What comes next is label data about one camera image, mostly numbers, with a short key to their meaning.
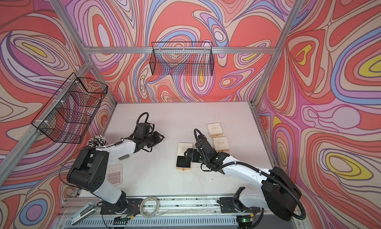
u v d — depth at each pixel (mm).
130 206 731
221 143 931
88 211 703
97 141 801
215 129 991
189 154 734
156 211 706
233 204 658
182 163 860
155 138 839
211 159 625
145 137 744
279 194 410
